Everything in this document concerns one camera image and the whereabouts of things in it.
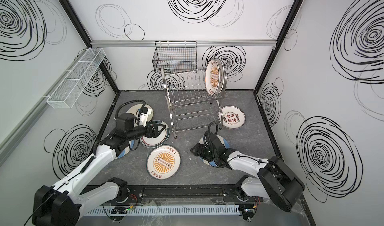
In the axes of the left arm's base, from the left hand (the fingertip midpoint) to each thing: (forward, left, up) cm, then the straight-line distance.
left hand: (161, 125), depth 78 cm
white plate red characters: (+19, -45, -19) cm, 52 cm away
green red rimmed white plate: (-3, +7, -17) cm, 18 cm away
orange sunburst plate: (-13, 0, -19) cm, 23 cm away
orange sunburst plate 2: (+23, -27, +14) cm, 38 cm away
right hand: (-10, -16, -14) cm, 24 cm away
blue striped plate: (-13, -25, -16) cm, 33 cm away
